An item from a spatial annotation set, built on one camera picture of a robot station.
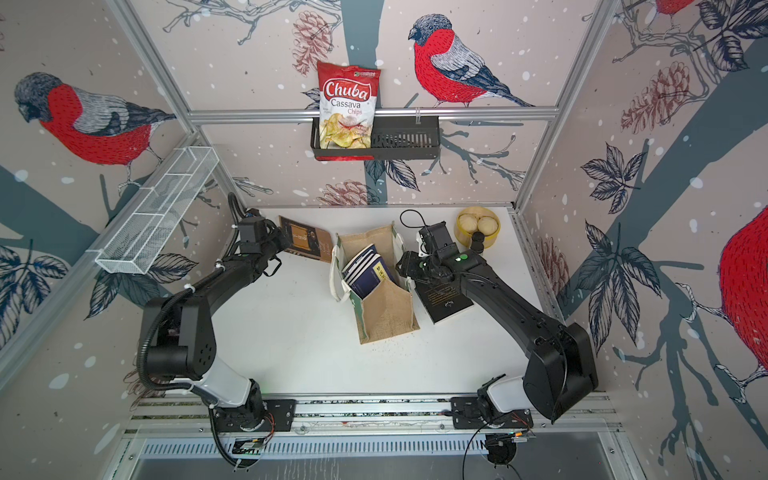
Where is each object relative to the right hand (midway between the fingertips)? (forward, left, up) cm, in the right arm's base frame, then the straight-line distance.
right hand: (401, 266), depth 82 cm
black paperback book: (-2, -13, -16) cm, 21 cm away
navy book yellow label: (-1, +9, -5) cm, 10 cm away
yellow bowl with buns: (+31, -27, -13) cm, 44 cm away
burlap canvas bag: (-9, +3, -9) cm, 13 cm away
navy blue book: (+2, +12, -1) cm, 12 cm away
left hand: (+15, +36, 0) cm, 39 cm away
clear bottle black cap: (+16, -25, -10) cm, 31 cm away
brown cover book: (+15, +32, -9) cm, 37 cm away
